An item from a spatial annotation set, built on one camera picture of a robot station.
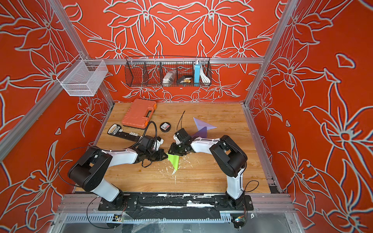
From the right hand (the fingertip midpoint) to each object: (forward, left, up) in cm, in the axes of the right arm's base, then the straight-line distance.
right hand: (167, 153), depth 88 cm
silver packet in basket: (+39, 0, +29) cm, 48 cm away
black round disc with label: (+21, +4, -1) cm, 21 cm away
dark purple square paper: (+17, -23, -2) cm, 29 cm away
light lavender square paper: (+23, -22, -1) cm, 32 cm away
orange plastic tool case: (+27, +25, +4) cm, 37 cm away
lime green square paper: (-3, -5, -2) cm, 6 cm away
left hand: (-1, -1, -2) cm, 2 cm away
